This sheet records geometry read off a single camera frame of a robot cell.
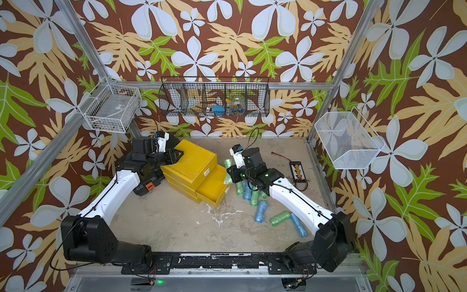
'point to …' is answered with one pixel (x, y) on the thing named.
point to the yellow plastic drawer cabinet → (197, 175)
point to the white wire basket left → (110, 107)
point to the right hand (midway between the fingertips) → (228, 168)
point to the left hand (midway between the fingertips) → (181, 150)
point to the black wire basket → (215, 96)
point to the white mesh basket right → (348, 140)
